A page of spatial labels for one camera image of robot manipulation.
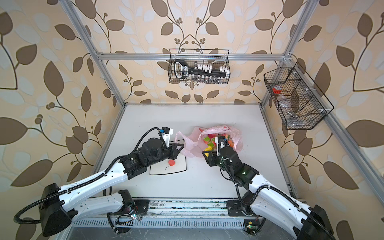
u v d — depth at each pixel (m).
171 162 0.87
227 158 0.57
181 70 0.85
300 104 0.83
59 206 0.40
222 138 0.69
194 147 0.80
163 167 0.87
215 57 0.91
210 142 1.02
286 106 0.74
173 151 0.63
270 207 0.57
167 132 0.66
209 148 0.77
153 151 0.55
